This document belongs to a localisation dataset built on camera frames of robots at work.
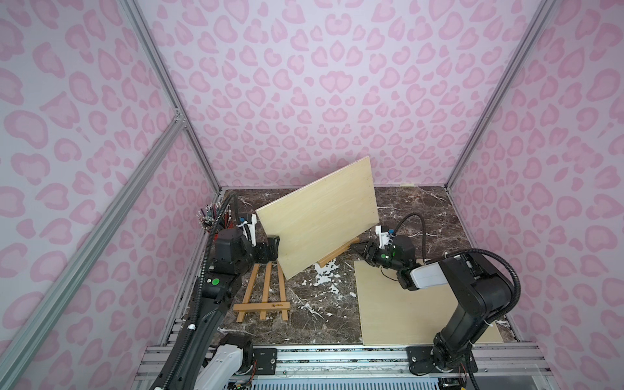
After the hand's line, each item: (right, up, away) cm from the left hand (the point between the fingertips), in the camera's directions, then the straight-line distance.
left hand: (267, 237), depth 76 cm
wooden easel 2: (+17, -11, +14) cm, 25 cm away
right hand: (+29, -6, +13) cm, 33 cm away
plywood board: (+40, -26, +4) cm, 48 cm away
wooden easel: (-2, -23, +5) cm, 24 cm away
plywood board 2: (+14, +5, +6) cm, 16 cm away
